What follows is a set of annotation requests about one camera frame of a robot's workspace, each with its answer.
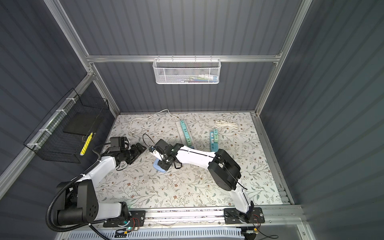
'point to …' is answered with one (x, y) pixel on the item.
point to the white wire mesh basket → (186, 71)
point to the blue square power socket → (157, 166)
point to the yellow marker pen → (85, 146)
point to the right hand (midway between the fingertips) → (164, 163)
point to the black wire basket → (63, 134)
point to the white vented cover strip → (226, 234)
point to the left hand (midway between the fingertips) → (141, 151)
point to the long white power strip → (185, 133)
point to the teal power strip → (214, 146)
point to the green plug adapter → (215, 131)
